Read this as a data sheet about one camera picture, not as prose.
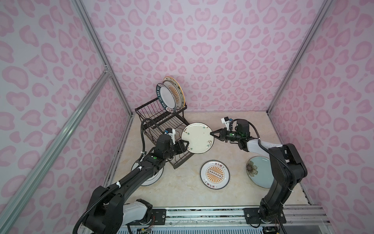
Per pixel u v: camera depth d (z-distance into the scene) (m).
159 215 0.73
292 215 0.75
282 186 0.54
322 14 0.71
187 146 0.79
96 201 0.39
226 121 0.86
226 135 0.81
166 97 0.94
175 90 0.82
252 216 0.74
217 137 0.84
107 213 0.40
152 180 0.85
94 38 0.78
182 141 0.75
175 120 1.13
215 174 0.87
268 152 0.51
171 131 0.76
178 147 0.72
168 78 0.87
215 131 0.86
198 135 0.88
